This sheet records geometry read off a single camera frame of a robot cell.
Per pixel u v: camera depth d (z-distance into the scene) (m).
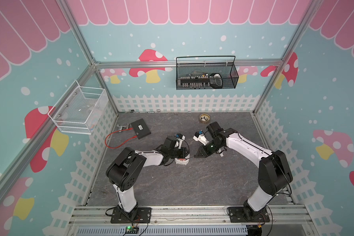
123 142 1.03
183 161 0.90
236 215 0.73
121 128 1.09
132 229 0.73
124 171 0.50
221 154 0.97
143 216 0.74
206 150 0.76
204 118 1.16
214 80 0.91
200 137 0.79
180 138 0.87
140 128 1.08
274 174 0.46
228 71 0.94
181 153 0.83
